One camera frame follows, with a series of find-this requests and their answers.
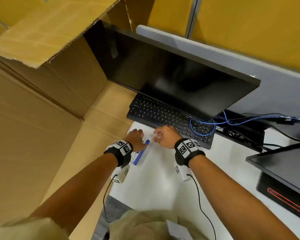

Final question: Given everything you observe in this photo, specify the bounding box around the black camera cable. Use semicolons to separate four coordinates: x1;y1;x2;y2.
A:
102;174;118;223
186;174;217;240

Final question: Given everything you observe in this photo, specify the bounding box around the black right camera cable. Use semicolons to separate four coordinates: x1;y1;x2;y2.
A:
186;174;217;240

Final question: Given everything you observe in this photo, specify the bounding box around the person's left hand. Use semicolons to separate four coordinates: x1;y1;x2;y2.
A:
125;129;147;153

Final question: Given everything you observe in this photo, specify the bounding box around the black left camera cable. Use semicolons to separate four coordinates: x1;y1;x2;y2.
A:
102;174;118;223

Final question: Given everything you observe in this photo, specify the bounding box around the person's right forearm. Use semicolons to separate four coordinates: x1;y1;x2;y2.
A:
189;155;300;240

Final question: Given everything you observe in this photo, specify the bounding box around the black cable tray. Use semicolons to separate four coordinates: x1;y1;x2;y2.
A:
215;110;265;153

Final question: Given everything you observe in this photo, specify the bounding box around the person's left forearm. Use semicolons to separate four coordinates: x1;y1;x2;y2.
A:
30;153;123;235

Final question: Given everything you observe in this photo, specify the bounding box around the grey desk partition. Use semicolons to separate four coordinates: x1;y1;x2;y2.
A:
136;25;300;142

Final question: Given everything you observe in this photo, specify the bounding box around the large black computer monitor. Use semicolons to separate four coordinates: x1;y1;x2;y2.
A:
83;20;261;122

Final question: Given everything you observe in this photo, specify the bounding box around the person's beige shirt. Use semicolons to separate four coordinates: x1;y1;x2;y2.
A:
0;210;208;240

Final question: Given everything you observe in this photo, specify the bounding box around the black keyboard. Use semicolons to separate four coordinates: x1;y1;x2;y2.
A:
126;93;215;150

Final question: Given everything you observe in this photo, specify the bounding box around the large cardboard box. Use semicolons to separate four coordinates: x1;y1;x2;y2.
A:
0;0;138;240

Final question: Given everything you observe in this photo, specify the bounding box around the person's right hand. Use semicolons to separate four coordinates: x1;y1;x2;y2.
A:
153;125;182;150

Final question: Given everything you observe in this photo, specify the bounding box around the black left wristband with markers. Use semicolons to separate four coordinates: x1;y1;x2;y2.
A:
104;140;133;168

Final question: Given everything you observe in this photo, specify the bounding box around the black wristband with markers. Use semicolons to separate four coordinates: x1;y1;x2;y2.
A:
104;140;133;168
174;138;206;168

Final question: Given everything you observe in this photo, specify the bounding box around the black right wristband with markers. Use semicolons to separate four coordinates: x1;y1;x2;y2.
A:
174;138;206;168

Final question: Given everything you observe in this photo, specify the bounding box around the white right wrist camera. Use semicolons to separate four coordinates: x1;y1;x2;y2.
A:
174;162;192;183

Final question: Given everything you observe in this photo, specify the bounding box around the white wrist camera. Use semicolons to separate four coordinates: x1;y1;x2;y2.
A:
111;164;130;184
174;162;192;183

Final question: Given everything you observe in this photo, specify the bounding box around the white badge card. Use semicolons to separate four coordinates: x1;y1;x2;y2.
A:
166;220;193;240

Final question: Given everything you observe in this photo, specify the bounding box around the yellow partition panel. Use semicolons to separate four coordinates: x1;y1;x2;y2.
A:
191;0;300;73
125;0;193;37

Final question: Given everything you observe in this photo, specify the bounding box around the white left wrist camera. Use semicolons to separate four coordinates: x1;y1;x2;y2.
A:
111;164;130;184

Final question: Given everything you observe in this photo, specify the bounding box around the black monitor base, red line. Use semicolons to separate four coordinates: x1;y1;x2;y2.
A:
256;172;300;224

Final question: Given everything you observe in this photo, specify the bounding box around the black monitor with red-lined base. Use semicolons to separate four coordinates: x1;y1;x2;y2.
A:
245;141;300;200

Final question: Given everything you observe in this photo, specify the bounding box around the grey partition post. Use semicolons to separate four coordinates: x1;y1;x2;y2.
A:
185;0;203;39

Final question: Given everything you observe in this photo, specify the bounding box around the blue network cable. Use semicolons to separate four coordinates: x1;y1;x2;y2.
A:
189;110;298;137

